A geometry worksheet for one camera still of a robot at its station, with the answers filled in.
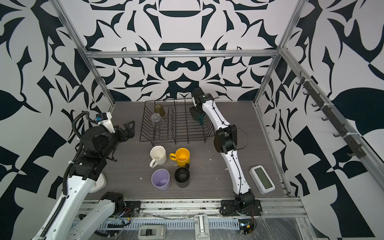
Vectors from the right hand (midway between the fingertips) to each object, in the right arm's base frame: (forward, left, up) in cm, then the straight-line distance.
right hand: (198, 109), depth 103 cm
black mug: (-40, +10, -9) cm, 42 cm away
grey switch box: (-66, +22, -6) cm, 70 cm away
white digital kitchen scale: (-44, -32, -6) cm, 55 cm away
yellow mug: (-30, +11, -7) cm, 33 cm away
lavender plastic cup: (-43, +22, -8) cm, 48 cm away
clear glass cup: (-8, +27, +2) cm, 28 cm away
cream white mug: (-29, +25, -6) cm, 39 cm away
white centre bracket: (-64, +1, -8) cm, 64 cm away
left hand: (-26, +35, +22) cm, 49 cm away
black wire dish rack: (-6, +21, -4) cm, 22 cm away
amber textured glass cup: (+2, +27, -1) cm, 27 cm away
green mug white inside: (-6, -1, -2) cm, 6 cm away
